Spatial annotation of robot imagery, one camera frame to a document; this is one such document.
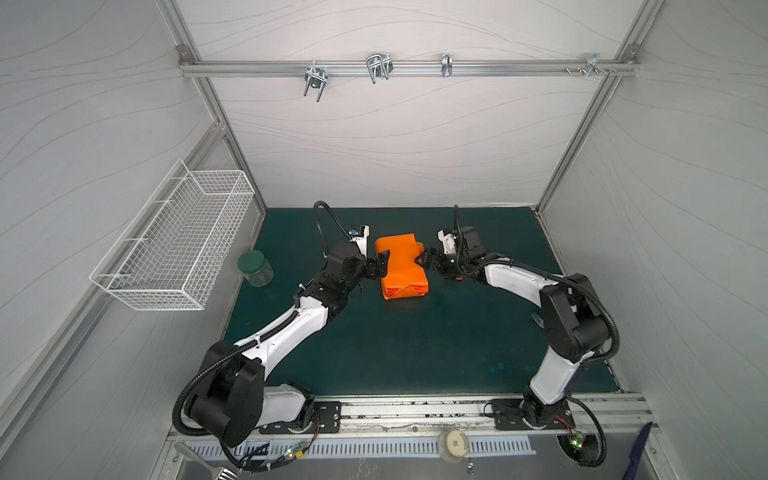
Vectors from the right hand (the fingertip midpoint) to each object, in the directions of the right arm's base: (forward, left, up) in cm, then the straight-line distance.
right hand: (428, 255), depth 93 cm
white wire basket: (-18, +62, +22) cm, 69 cm away
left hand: (-5, +15, +10) cm, 19 cm away
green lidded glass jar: (-8, +54, +1) cm, 54 cm away
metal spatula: (-57, +47, -8) cm, 74 cm away
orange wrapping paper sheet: (-6, +7, -3) cm, 10 cm away
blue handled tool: (-47, -50, -13) cm, 70 cm away
